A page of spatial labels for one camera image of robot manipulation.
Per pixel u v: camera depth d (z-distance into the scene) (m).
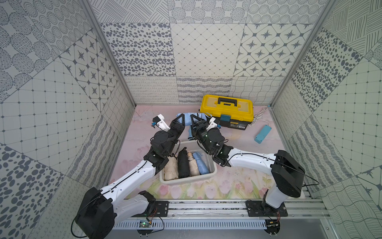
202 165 0.84
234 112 0.95
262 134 1.01
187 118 0.71
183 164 0.82
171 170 0.78
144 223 0.72
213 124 0.72
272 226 0.72
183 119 0.70
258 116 1.10
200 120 0.69
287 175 0.44
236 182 0.84
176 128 0.64
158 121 0.65
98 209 0.39
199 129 0.66
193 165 0.83
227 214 0.73
